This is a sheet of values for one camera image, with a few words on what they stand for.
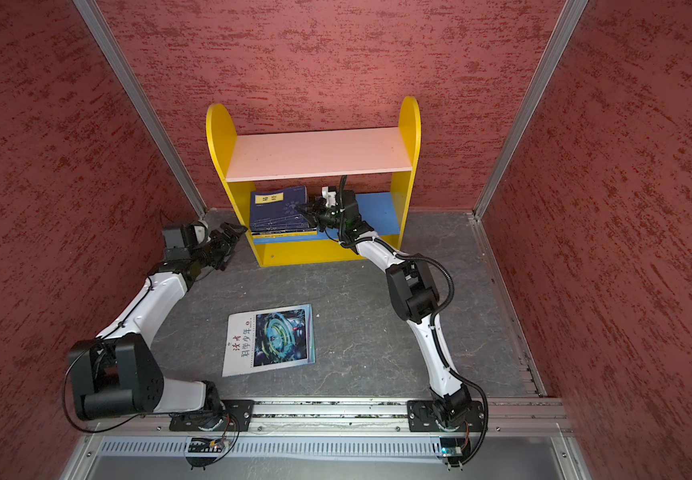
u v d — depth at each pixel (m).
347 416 0.76
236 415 0.76
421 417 0.74
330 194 0.91
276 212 0.90
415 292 0.63
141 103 0.88
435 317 0.61
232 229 0.78
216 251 0.75
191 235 0.69
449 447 0.71
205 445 0.72
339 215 0.78
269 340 0.87
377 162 0.77
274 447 0.77
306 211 0.90
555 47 0.76
